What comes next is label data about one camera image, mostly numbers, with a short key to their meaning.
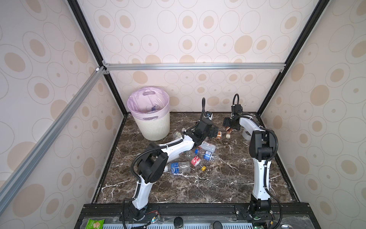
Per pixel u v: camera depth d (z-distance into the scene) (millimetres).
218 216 729
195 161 872
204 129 679
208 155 897
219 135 1000
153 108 1029
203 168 857
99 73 839
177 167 846
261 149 615
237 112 835
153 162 509
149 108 1035
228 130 1046
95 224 686
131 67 1866
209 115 776
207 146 944
